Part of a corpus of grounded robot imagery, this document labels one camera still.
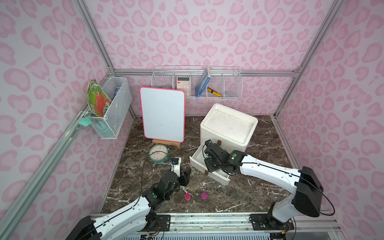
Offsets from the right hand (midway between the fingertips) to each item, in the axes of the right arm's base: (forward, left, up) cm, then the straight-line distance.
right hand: (208, 161), depth 81 cm
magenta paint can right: (-15, +2, -10) cm, 18 cm away
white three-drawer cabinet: (+13, -12, +11) cm, 21 cm away
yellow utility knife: (+43, -4, +13) cm, 45 cm away
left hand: (-2, +12, -1) cm, 12 cm away
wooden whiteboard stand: (+17, +26, -7) cm, 32 cm away
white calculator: (+44, +16, +19) cm, 51 cm away
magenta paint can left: (-15, +12, -13) cm, 23 cm away
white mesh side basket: (+21, +50, +16) cm, 56 cm away
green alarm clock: (+10, +32, -10) cm, 35 cm away
